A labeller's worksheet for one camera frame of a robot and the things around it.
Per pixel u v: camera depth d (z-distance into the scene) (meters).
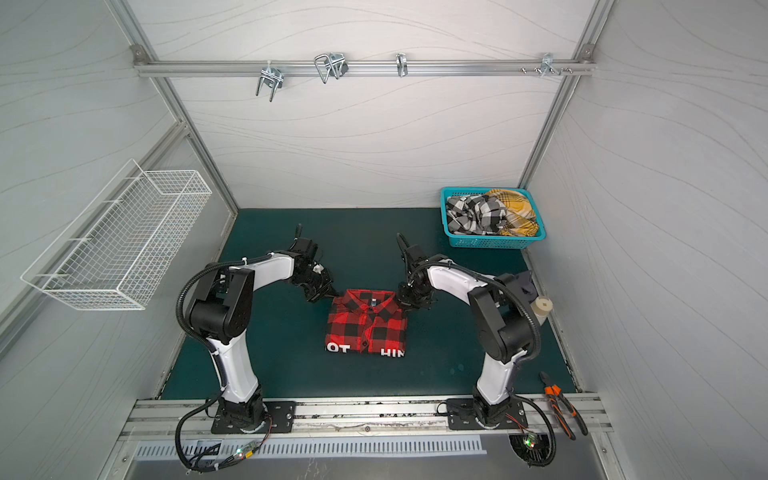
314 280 0.84
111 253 0.67
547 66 0.77
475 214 1.08
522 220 1.04
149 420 0.75
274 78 0.80
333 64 0.76
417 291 0.78
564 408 0.75
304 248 0.83
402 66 0.78
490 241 1.03
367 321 0.86
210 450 0.72
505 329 0.48
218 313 0.52
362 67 0.77
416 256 0.77
